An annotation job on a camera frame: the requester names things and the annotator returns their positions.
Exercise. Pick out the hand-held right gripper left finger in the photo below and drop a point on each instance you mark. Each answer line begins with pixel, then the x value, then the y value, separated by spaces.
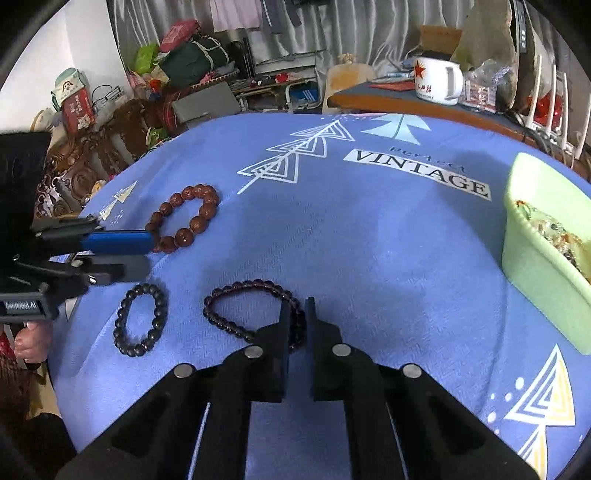
pixel 277 355

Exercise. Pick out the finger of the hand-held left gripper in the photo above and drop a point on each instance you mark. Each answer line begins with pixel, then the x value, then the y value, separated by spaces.
pixel 120 242
pixel 120 271

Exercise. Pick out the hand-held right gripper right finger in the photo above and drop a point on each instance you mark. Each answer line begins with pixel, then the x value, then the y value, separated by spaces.
pixel 323 355

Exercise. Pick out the green plastic basket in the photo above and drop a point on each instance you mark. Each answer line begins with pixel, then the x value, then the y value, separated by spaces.
pixel 531 277

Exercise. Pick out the person's left hand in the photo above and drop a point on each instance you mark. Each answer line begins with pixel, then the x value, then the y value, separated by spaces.
pixel 32 341

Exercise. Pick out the carved wooden chair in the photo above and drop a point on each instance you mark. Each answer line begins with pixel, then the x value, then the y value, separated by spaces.
pixel 92 152

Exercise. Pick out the red cartoon box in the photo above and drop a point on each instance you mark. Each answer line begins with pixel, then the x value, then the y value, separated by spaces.
pixel 79 113

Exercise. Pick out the red plaid cloth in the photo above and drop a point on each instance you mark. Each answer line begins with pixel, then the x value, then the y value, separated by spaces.
pixel 168 110

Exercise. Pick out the grey box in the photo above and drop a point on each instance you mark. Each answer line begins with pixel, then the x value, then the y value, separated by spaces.
pixel 205 106

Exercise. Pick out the dark green duffel bag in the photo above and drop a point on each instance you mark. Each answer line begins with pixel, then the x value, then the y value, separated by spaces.
pixel 194 60

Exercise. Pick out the red quilted bag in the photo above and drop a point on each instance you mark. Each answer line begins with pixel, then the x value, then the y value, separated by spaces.
pixel 178 34

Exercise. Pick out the blue and white shoe box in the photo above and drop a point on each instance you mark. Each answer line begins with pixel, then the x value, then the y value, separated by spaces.
pixel 304 94

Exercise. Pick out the pink t-shirt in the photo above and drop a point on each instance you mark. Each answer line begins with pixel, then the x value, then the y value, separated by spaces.
pixel 235 11

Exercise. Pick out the wooden desk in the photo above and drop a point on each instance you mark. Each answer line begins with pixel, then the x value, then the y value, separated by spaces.
pixel 415 108

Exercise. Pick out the grey trousers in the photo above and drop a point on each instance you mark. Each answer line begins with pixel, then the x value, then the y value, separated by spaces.
pixel 277 16

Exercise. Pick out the beige bag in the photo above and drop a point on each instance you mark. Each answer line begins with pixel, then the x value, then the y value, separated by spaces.
pixel 346 81

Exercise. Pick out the red packet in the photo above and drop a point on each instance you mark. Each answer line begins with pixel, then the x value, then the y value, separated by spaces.
pixel 392 86

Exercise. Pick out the white enamel mug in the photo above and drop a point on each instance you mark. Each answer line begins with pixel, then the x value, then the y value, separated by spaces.
pixel 436 81

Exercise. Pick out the clear plastic bag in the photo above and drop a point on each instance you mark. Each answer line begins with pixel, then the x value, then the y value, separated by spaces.
pixel 489 83

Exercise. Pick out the grey curtain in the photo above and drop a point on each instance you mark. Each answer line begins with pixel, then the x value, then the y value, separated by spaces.
pixel 369 27

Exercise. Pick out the red container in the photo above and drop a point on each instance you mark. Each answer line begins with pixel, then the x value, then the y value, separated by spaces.
pixel 545 107

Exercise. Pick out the cardboard box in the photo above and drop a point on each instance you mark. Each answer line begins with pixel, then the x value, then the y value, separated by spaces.
pixel 438 37

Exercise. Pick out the white router with antennas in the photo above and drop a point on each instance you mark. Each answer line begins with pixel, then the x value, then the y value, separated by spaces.
pixel 556 106

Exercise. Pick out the beige lace cloth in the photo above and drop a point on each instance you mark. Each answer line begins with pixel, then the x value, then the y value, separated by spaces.
pixel 485 32

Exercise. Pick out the black monitor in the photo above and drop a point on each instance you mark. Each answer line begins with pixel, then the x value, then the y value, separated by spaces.
pixel 524 27

